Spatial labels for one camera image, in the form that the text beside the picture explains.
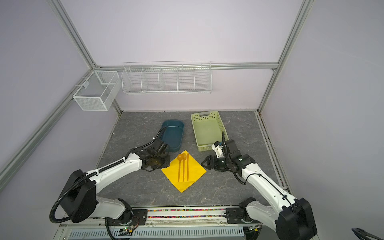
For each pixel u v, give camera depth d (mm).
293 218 389
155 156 631
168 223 727
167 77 1060
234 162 577
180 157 938
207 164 710
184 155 957
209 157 707
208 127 1097
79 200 415
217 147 751
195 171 896
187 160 936
